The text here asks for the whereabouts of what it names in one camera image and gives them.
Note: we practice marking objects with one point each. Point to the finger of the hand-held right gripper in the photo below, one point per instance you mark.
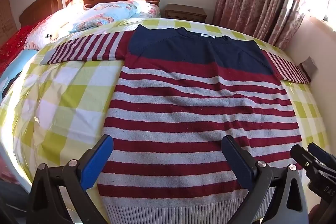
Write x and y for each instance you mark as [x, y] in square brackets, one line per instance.
[321, 155]
[302, 158]

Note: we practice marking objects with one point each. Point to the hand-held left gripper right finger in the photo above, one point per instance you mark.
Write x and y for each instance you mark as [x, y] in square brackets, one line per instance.
[236, 158]

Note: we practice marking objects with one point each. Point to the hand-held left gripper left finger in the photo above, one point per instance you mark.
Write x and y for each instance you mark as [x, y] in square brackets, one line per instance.
[97, 161]

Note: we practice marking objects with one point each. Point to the red grey striped navy sweater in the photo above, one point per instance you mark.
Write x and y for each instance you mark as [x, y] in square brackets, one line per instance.
[183, 113]

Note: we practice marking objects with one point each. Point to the yellow white checked bedsheet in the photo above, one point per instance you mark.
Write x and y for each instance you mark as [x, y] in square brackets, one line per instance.
[65, 98]

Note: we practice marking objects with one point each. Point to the light blue blanket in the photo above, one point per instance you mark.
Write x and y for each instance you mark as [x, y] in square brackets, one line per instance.
[15, 66]

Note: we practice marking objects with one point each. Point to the white printed pillow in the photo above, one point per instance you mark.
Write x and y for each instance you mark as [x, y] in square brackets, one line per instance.
[52, 27]

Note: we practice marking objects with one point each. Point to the red blanket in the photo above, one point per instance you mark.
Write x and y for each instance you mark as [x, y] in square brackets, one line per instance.
[13, 45]

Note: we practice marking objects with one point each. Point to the light blue floral quilt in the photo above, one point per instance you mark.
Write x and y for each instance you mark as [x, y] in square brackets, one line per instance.
[110, 14]

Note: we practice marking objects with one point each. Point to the brown wooden nightstand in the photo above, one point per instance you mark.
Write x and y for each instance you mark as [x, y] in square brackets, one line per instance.
[183, 12]

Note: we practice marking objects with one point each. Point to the wooden nightstand left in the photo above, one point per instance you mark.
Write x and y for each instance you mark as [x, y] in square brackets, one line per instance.
[42, 7]

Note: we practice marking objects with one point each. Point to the light wooden wardrobe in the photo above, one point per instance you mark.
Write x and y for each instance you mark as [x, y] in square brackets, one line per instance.
[6, 16]

